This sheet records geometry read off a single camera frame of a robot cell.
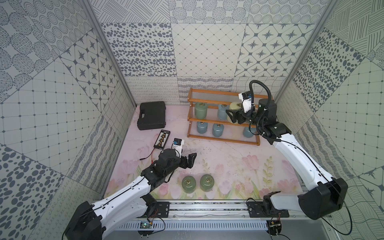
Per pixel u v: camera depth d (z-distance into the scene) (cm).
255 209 73
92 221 40
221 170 88
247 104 65
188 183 75
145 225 71
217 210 76
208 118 94
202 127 98
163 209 73
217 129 97
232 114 69
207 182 75
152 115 108
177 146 69
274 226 73
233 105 70
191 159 71
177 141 69
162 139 99
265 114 56
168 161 59
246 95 62
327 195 39
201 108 88
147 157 93
